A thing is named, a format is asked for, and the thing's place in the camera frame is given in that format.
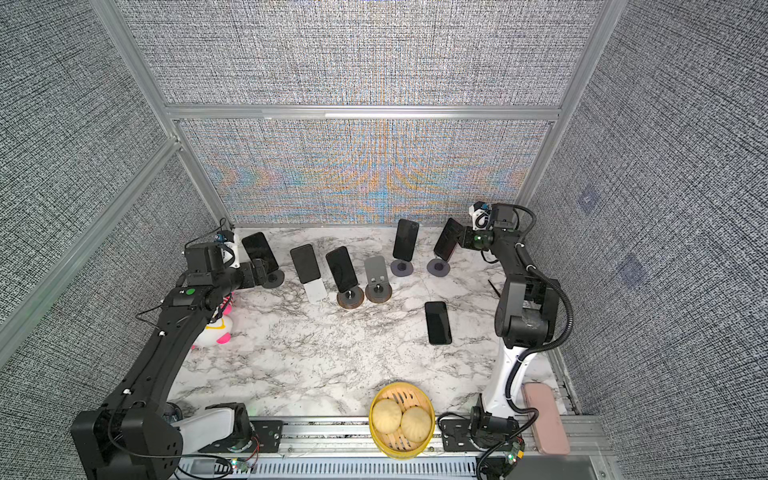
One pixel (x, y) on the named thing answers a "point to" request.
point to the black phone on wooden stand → (342, 269)
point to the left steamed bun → (387, 416)
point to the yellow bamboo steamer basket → (407, 395)
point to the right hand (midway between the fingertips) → (461, 235)
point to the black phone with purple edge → (448, 239)
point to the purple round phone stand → (401, 268)
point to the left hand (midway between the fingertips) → (253, 264)
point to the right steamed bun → (415, 424)
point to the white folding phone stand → (316, 290)
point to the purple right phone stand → (438, 267)
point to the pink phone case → (549, 429)
